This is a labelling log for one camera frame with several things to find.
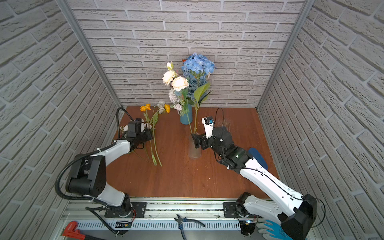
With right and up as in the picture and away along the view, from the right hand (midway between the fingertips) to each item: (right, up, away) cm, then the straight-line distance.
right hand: (200, 130), depth 71 cm
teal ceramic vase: (-12, +6, +39) cm, 41 cm away
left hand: (-31, -2, +22) cm, 38 cm away
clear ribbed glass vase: (-4, -15, +19) cm, 25 cm away
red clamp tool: (-60, -46, -5) cm, 76 cm away
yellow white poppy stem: (-29, +15, +39) cm, 51 cm away
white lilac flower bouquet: (-14, +16, +14) cm, 26 cm away
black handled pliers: (-10, -43, -1) cm, 44 cm away
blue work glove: (+36, -47, -4) cm, 59 cm away
